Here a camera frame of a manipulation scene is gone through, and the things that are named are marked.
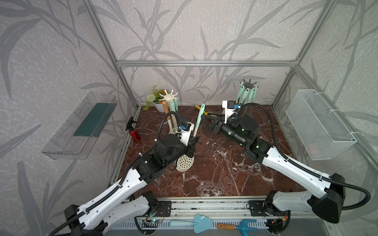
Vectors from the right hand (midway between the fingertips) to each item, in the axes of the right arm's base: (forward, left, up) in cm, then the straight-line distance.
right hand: (204, 114), depth 63 cm
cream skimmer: (-15, +9, -16) cm, 23 cm away
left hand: (-6, +3, -9) cm, 12 cm away
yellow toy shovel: (+42, +3, -38) cm, 57 cm away
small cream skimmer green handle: (+10, +17, -15) cm, 25 cm away
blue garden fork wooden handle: (-37, -10, -37) cm, 53 cm away
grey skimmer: (+16, -25, -7) cm, 31 cm away
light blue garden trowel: (-36, +2, -39) cm, 53 cm away
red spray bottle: (+12, +45, -31) cm, 56 cm away
